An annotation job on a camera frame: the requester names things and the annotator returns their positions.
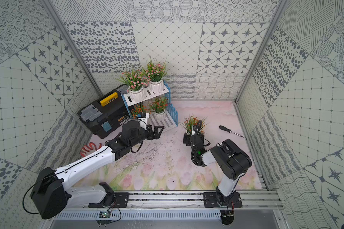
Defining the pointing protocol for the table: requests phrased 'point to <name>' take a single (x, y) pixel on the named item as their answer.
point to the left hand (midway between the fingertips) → (162, 128)
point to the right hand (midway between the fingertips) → (192, 134)
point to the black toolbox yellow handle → (106, 114)
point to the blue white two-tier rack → (171, 120)
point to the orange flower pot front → (138, 109)
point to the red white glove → (88, 149)
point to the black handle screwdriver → (229, 130)
